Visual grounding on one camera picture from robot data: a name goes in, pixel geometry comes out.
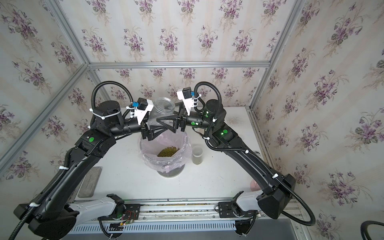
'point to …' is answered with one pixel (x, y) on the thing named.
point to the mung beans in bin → (167, 152)
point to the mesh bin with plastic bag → (166, 167)
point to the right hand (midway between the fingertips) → (165, 114)
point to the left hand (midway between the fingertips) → (165, 118)
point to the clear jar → (197, 155)
